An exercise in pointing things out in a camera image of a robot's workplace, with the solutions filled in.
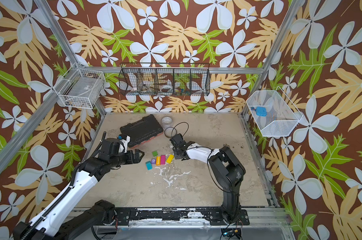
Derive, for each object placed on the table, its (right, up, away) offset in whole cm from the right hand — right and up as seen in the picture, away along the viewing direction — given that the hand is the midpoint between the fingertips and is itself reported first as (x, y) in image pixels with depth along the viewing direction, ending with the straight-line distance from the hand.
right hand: (179, 152), depth 96 cm
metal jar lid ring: (-7, +13, +14) cm, 20 cm away
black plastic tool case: (-26, +13, +6) cm, 30 cm away
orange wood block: (-13, -5, -3) cm, 14 cm away
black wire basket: (-9, +48, +2) cm, 49 cm away
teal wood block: (-19, -8, -4) cm, 21 cm away
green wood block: (-16, -1, +3) cm, 16 cm away
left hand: (-22, +3, -18) cm, 29 cm away
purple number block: (-16, -5, -3) cm, 17 cm away
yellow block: (-6, -4, -2) cm, 7 cm away
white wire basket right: (+55, +22, -18) cm, 62 cm away
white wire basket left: (-58, +40, -10) cm, 71 cm away
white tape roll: (-8, +42, +3) cm, 43 cm away
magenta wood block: (-10, -5, 0) cm, 11 cm away
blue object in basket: (+48, +26, -10) cm, 56 cm away
